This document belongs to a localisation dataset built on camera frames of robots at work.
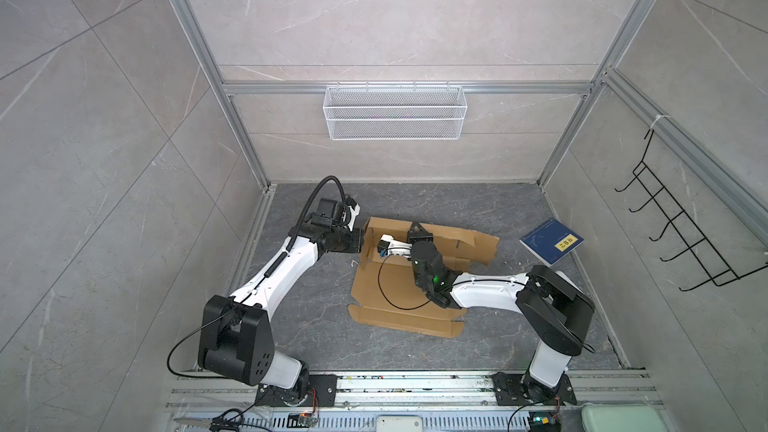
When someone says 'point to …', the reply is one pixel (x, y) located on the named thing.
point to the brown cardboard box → (385, 291)
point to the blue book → (551, 241)
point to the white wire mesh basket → (395, 113)
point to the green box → (623, 418)
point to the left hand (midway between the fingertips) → (363, 234)
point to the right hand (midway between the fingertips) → (421, 217)
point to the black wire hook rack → (717, 267)
